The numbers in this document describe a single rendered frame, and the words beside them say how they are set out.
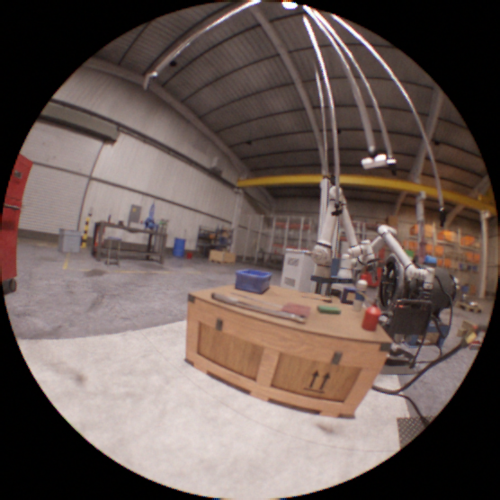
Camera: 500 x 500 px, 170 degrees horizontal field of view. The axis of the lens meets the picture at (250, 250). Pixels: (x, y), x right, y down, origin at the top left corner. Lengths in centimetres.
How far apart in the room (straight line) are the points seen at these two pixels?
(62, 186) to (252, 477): 790
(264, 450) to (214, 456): 19
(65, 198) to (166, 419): 738
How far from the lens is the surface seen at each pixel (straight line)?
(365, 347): 74
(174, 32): 893
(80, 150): 807
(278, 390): 89
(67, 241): 514
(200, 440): 81
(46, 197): 775
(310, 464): 83
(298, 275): 196
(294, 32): 799
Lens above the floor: 73
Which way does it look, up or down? 1 degrees up
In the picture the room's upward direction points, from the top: 9 degrees clockwise
